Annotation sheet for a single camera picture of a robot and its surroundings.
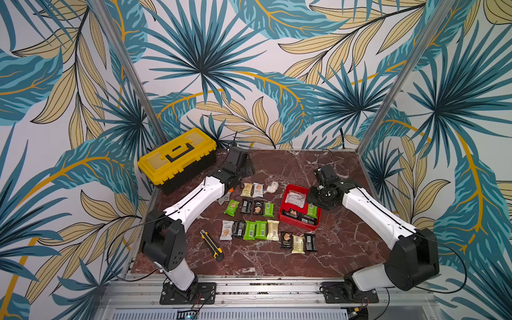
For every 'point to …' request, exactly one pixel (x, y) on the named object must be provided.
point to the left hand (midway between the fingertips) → (246, 167)
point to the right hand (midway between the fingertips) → (311, 199)
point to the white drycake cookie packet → (226, 230)
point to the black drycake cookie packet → (258, 207)
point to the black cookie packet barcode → (246, 207)
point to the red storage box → (295, 210)
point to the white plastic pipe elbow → (273, 187)
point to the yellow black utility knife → (216, 252)
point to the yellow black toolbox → (171, 166)
